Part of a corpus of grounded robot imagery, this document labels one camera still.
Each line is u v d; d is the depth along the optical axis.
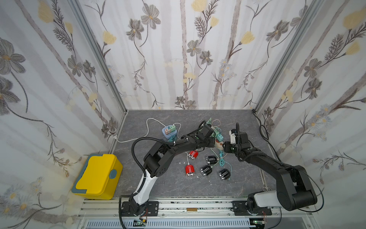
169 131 0.99
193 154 0.92
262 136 1.04
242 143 0.70
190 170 0.84
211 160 0.90
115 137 1.07
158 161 0.53
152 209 0.73
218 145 0.97
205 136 0.74
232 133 0.84
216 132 0.97
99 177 0.71
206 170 0.86
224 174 0.84
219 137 0.95
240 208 0.73
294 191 0.43
